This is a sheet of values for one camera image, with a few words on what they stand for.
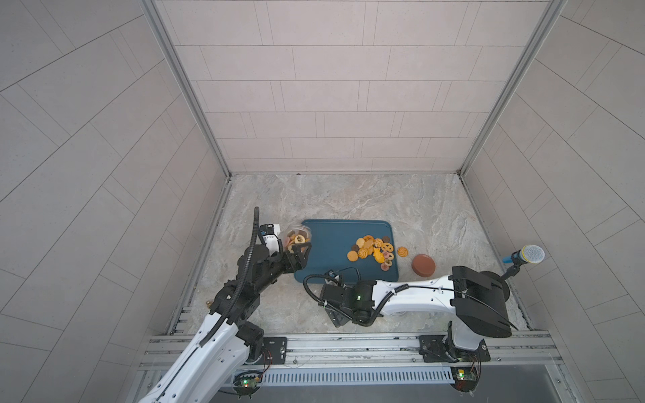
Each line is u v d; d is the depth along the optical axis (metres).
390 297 0.50
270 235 0.65
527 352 0.72
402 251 0.91
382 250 0.91
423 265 0.88
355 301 0.56
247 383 0.64
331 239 0.94
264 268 0.57
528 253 0.66
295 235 0.70
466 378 0.68
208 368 0.54
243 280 0.54
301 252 0.66
